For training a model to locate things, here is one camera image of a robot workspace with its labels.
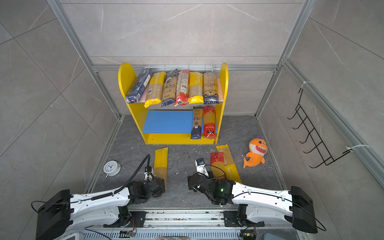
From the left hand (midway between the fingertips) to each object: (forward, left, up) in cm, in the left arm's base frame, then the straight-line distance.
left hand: (158, 181), depth 84 cm
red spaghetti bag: (+28, -31, +16) cm, 45 cm away
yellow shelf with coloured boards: (+34, -5, +11) cm, 36 cm away
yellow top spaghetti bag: (+11, 0, +1) cm, 11 cm away
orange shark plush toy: (+17, -61, +7) cm, 64 cm away
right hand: (-1, -21, +10) cm, 23 cm away
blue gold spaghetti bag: (+37, -24, +15) cm, 47 cm away
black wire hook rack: (+8, -77, +30) cm, 83 cm away
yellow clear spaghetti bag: (+4, -43, +1) cm, 43 cm away
